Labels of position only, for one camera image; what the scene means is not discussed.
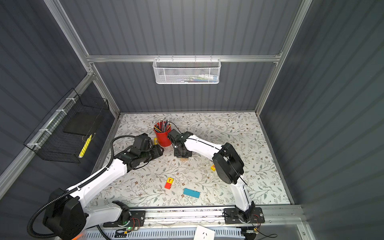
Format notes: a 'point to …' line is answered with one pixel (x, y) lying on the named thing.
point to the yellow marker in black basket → (85, 145)
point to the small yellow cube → (213, 167)
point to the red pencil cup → (163, 138)
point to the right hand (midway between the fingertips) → (181, 156)
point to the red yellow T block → (168, 183)
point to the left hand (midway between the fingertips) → (161, 150)
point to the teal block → (192, 193)
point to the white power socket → (202, 233)
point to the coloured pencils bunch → (162, 126)
